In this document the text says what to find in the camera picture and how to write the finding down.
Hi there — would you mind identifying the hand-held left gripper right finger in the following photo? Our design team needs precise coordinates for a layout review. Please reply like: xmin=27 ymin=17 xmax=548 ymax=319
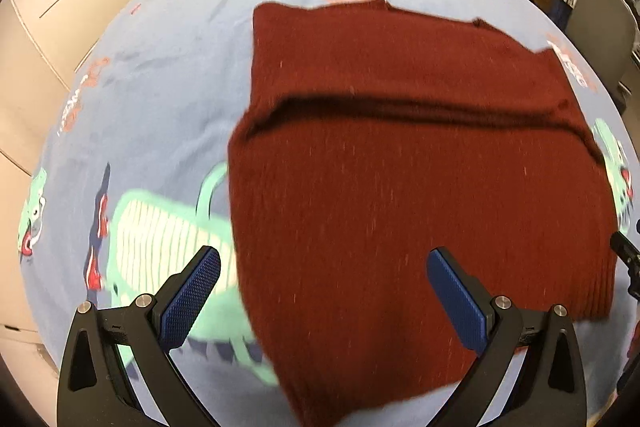
xmin=426 ymin=247 xmax=587 ymax=427

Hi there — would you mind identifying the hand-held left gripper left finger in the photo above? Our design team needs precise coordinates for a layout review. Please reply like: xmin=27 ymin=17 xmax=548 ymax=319
xmin=56 ymin=245 xmax=222 ymax=427

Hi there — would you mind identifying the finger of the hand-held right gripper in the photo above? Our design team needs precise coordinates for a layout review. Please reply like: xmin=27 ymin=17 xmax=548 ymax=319
xmin=610 ymin=231 xmax=640 ymax=299

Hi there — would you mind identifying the dark red knitted sweater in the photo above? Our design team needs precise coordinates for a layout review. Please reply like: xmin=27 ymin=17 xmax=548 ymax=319
xmin=227 ymin=0 xmax=620 ymax=427

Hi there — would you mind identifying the blue printed bed blanket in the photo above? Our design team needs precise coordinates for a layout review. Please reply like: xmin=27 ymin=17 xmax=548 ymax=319
xmin=17 ymin=0 xmax=640 ymax=427

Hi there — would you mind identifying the grey chair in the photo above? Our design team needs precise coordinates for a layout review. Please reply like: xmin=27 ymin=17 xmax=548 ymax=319
xmin=564 ymin=0 xmax=640 ymax=85

